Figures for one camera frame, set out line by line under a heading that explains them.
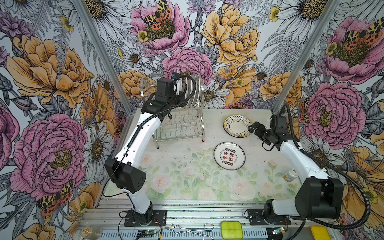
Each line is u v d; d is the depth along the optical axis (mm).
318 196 421
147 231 714
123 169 431
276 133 638
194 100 678
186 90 789
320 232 701
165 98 558
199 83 774
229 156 964
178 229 715
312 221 465
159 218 742
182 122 1088
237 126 1086
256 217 739
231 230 700
